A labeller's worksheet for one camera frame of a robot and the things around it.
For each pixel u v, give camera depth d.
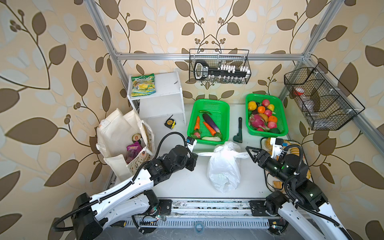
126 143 0.87
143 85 0.82
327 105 0.72
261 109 1.09
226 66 0.82
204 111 1.15
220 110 1.15
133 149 0.82
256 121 0.99
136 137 0.89
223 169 0.72
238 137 0.99
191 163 0.65
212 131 1.01
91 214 0.40
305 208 0.46
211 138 0.96
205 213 0.74
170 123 1.05
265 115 1.05
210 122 1.06
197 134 0.98
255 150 0.62
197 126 1.03
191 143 0.65
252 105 1.08
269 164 0.59
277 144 0.60
